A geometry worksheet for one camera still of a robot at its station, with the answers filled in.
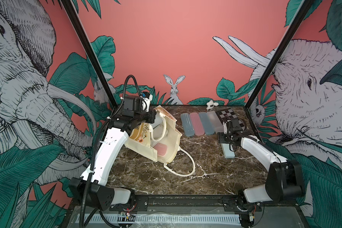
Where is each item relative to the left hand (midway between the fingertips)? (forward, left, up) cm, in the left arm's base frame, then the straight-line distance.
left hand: (157, 110), depth 74 cm
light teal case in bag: (+9, -20, -31) cm, 38 cm away
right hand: (-3, -40, -22) cm, 45 cm away
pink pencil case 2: (-7, -1, -32) cm, 32 cm away
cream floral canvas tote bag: (-8, 0, -19) cm, 20 cm away
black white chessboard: (+21, -54, -30) cm, 65 cm away
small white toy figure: (+30, -41, -28) cm, 58 cm away
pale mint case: (-12, -44, -31) cm, 55 cm away
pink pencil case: (+14, -28, -31) cm, 44 cm away
